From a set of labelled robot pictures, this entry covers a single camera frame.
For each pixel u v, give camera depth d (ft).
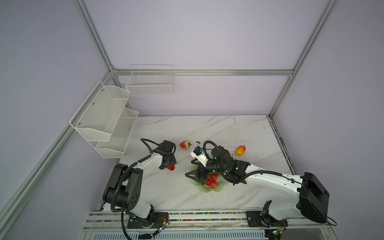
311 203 1.39
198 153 2.06
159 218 2.41
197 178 2.09
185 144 3.22
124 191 1.45
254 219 2.40
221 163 1.85
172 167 2.86
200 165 2.13
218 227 2.36
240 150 3.17
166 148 2.44
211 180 2.74
